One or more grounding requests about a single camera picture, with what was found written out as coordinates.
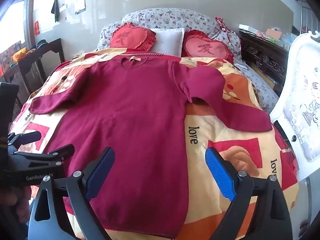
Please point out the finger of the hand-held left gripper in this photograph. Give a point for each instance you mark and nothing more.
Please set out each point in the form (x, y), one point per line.
(28, 138)
(61, 152)

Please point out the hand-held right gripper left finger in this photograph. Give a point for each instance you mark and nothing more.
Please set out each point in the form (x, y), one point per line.
(100, 173)

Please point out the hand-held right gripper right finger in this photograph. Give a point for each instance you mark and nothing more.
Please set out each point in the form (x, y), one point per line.
(220, 177)

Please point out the dark red sweater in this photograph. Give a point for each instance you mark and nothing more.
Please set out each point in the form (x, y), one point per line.
(130, 110)

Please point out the person's left hand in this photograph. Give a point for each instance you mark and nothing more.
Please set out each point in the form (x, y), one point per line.
(18, 205)

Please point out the orange red printed blanket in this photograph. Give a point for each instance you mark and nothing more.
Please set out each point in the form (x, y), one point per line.
(212, 130)

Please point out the yellow crate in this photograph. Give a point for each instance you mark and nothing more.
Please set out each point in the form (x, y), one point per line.
(19, 54)

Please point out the dark wooden desk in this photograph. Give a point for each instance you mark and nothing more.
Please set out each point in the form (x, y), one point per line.
(50, 52)

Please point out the dark hat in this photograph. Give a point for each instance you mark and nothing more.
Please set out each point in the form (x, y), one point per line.
(41, 43)

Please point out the floral bed sheet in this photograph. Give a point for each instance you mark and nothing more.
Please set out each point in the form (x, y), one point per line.
(260, 90)

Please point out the window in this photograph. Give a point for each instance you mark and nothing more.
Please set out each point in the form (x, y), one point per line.
(15, 25)

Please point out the white plastic chair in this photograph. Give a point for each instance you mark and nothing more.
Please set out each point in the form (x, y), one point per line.
(300, 92)

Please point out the carved dark wooden cabinet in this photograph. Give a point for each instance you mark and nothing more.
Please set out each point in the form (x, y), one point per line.
(262, 60)

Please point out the red heart-shaped pillow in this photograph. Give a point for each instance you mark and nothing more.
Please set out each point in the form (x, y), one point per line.
(205, 47)
(127, 36)

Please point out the dark hanging cloth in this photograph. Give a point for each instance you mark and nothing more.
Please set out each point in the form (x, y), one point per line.
(55, 8)

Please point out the white pillow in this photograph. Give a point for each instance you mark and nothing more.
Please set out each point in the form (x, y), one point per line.
(166, 41)

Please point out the orange box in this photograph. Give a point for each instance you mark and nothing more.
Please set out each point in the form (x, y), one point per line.
(273, 33)

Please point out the red patterned cloth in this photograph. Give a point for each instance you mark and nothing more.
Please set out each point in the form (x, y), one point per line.
(222, 23)

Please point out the metal railing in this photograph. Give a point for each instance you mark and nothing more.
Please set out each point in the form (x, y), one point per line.
(308, 17)

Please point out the red wall paper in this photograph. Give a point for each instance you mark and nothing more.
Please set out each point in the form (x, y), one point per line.
(36, 28)

